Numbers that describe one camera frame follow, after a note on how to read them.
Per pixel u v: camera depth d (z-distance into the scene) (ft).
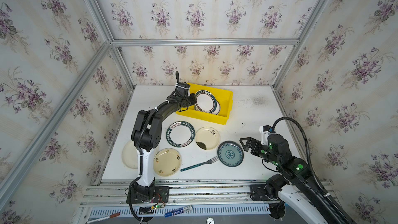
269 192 2.14
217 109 3.41
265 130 2.22
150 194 2.10
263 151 2.09
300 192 1.68
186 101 2.53
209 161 2.75
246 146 2.18
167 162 2.75
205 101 3.49
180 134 3.07
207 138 3.00
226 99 3.54
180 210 2.23
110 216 2.22
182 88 2.57
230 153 2.82
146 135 1.77
